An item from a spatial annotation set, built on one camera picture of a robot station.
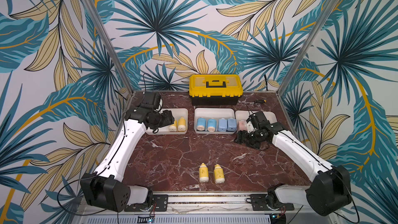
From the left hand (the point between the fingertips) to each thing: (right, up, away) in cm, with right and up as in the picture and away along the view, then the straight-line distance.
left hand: (169, 122), depth 77 cm
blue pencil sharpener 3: (+34, -3, +17) cm, 38 cm away
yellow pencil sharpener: (+4, -3, +16) cm, 17 cm away
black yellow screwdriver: (+60, +12, +37) cm, 72 cm away
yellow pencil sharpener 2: (0, -5, +15) cm, 16 cm away
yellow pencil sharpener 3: (+17, -25, -1) cm, 30 cm away
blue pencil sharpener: (+16, -2, +17) cm, 23 cm away
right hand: (+36, -11, +6) cm, 38 cm away
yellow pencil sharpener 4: (+24, -25, -2) cm, 35 cm away
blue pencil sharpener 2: (+22, -3, +17) cm, 28 cm away
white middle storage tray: (+26, +4, +29) cm, 39 cm away
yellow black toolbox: (+23, +19, +25) cm, 39 cm away
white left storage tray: (0, +4, +30) cm, 30 cm away
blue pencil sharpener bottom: (+29, -3, +17) cm, 34 cm away
